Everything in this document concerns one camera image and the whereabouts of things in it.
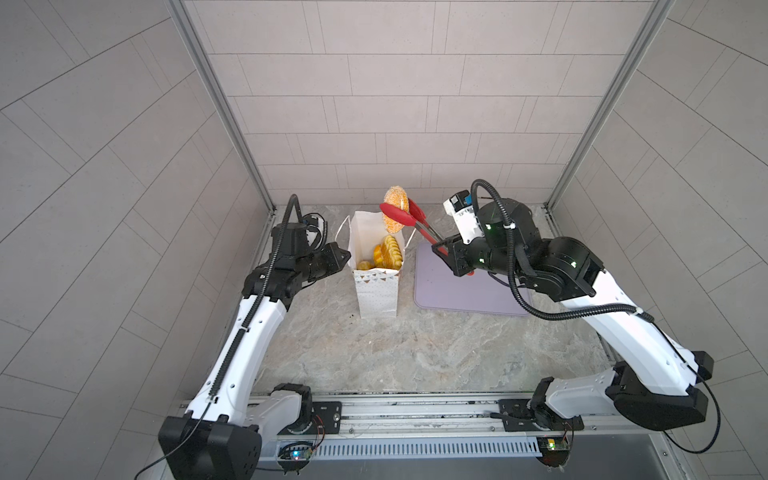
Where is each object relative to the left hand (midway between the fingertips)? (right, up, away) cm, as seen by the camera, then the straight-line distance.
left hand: (357, 250), depth 72 cm
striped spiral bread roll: (+7, -2, +12) cm, 14 cm away
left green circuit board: (-12, -43, -8) cm, 46 cm away
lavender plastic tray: (+22, -14, +21) cm, 34 cm away
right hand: (+18, +1, -12) cm, 21 cm away
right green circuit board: (+46, -46, -4) cm, 65 cm away
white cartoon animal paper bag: (+5, -10, +3) cm, 11 cm away
